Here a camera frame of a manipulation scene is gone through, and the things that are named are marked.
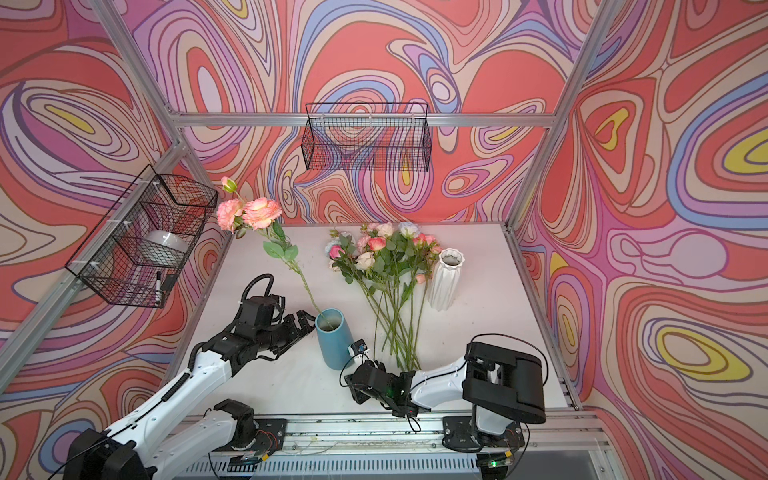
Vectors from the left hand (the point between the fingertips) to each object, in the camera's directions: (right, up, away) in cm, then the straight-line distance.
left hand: (315, 329), depth 81 cm
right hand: (+11, -16, +1) cm, 19 cm away
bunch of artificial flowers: (+22, +18, +23) cm, 36 cm away
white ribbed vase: (+36, +12, +3) cm, 39 cm away
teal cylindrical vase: (+7, 0, -9) cm, 11 cm away
